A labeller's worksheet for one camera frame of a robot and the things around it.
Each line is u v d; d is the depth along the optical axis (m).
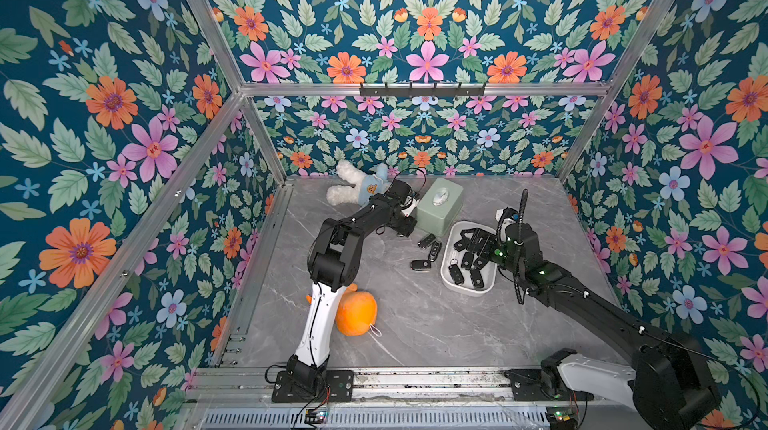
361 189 1.07
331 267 0.60
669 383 0.40
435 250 0.98
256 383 0.75
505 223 0.67
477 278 0.91
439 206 1.01
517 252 0.62
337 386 0.74
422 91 0.93
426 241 0.99
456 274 0.93
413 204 0.98
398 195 0.86
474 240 0.73
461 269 0.93
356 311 0.77
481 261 0.93
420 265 0.95
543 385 0.71
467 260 0.95
